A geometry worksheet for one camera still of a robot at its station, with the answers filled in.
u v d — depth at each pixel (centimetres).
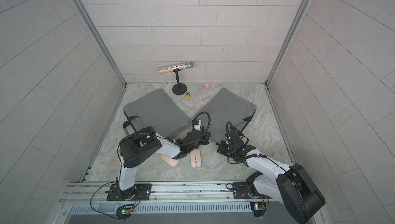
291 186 40
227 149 75
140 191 71
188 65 96
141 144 52
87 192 72
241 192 71
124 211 64
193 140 68
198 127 82
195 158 79
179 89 112
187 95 108
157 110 99
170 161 80
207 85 114
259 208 68
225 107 99
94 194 71
